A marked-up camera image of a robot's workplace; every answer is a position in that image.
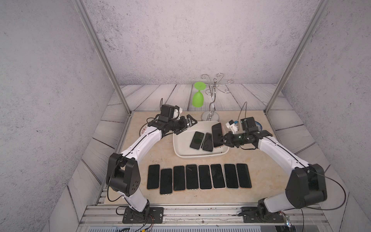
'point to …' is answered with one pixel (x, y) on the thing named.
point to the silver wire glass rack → (211, 115)
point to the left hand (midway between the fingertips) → (195, 125)
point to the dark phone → (217, 134)
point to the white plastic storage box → (182, 141)
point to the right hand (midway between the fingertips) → (219, 141)
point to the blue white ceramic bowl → (258, 124)
